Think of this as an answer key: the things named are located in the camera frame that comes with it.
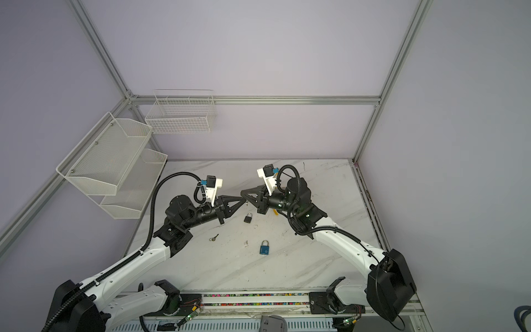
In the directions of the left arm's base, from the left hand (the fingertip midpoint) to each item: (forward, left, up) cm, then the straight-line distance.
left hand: (245, 201), depth 67 cm
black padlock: (+10, +2, -30) cm, 31 cm away
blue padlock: (-5, -6, -29) cm, 30 cm away
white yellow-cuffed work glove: (-3, -10, -1) cm, 11 cm away
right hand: (+1, +1, +2) cm, 3 cm away
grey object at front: (-31, -10, -28) cm, 43 cm away
